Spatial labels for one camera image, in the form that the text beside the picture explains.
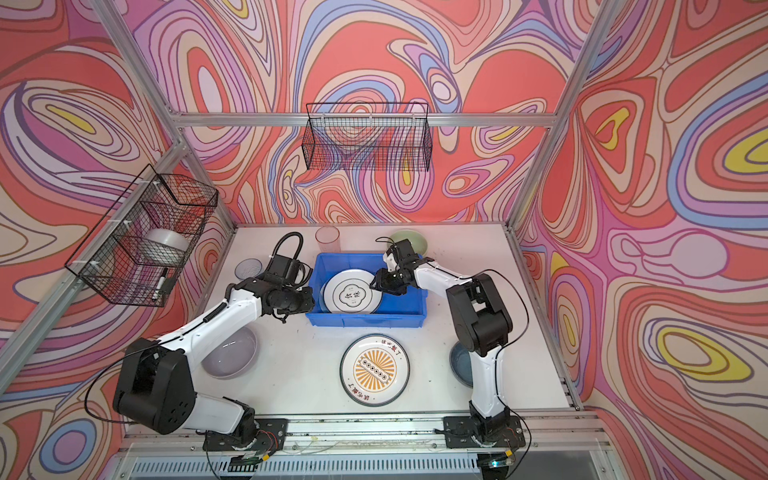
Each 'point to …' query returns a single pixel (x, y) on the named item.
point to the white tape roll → (164, 246)
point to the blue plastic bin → (407, 310)
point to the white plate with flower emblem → (348, 291)
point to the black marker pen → (161, 282)
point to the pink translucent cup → (328, 238)
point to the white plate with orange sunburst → (374, 370)
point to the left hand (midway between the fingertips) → (316, 300)
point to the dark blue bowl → (461, 364)
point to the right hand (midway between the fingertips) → (377, 292)
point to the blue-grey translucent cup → (247, 268)
